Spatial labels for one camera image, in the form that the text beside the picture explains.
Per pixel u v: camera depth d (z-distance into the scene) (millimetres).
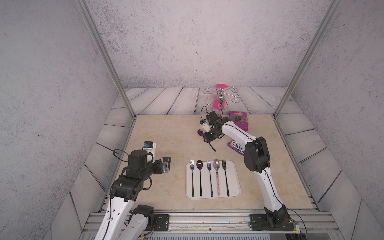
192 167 933
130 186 481
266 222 659
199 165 915
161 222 731
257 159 604
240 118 1107
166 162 647
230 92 958
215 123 772
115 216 431
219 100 958
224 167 913
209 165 933
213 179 875
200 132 1078
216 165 912
